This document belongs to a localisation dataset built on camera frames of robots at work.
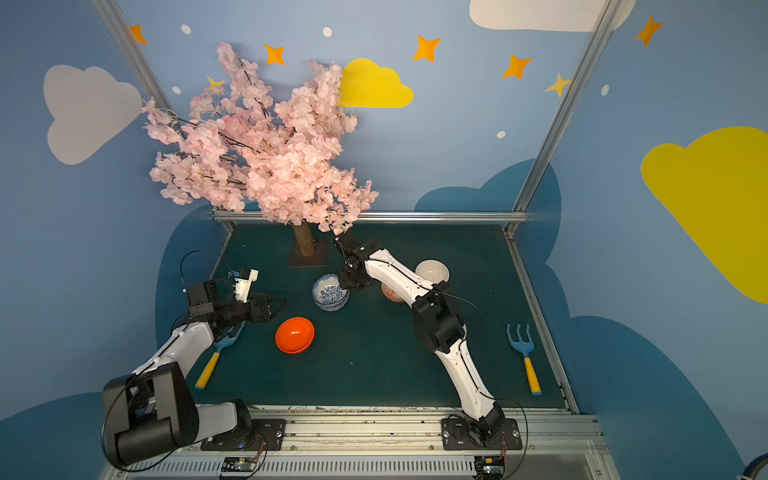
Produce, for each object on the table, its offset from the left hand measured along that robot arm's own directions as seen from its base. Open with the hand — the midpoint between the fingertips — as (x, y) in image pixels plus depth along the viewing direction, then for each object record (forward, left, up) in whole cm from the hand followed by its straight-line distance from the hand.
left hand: (276, 296), depth 87 cm
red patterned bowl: (+9, -34, -11) cm, 37 cm away
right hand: (+9, -20, -4) cm, 23 cm away
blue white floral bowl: (+10, -13, -6) cm, 17 cm away
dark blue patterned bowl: (0, -15, -7) cm, 17 cm away
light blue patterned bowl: (+5, -14, -8) cm, 17 cm away
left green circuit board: (-40, +3, -13) cm, 42 cm away
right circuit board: (-39, -59, -13) cm, 72 cm away
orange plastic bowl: (-8, -5, -9) cm, 13 cm away
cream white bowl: (+17, -49, -8) cm, 52 cm away
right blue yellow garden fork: (-9, -76, -11) cm, 77 cm away
